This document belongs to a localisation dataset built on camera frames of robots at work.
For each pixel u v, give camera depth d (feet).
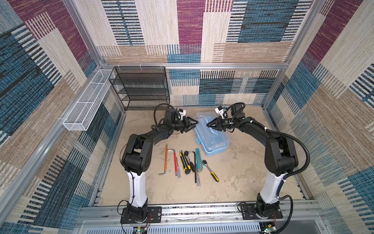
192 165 2.93
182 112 3.00
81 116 3.01
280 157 1.67
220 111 2.86
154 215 2.40
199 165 2.93
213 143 2.92
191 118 2.88
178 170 2.86
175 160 3.01
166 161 3.01
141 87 3.58
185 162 2.97
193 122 2.90
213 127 2.82
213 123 2.88
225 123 2.66
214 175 2.78
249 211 2.41
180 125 2.77
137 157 1.76
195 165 2.93
